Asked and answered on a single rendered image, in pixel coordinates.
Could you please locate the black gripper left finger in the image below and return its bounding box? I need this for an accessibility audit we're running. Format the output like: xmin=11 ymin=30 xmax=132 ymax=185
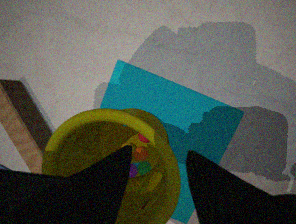
xmin=0 ymin=145 xmax=132 ymax=224

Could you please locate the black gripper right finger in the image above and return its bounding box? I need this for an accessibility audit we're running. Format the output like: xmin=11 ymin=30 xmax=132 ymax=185
xmin=186 ymin=151 xmax=296 ymax=224

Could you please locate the red marble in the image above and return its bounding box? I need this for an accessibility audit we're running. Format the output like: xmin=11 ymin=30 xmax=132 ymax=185
xmin=138 ymin=133 xmax=150 ymax=143

